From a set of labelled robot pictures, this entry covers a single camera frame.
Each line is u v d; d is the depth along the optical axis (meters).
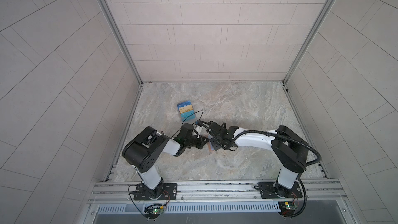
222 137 0.65
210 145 0.79
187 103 0.98
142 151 0.47
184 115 0.95
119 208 0.67
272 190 0.71
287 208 0.68
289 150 0.46
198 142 0.79
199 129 0.81
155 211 0.65
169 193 0.71
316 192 0.72
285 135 0.48
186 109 0.96
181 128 0.72
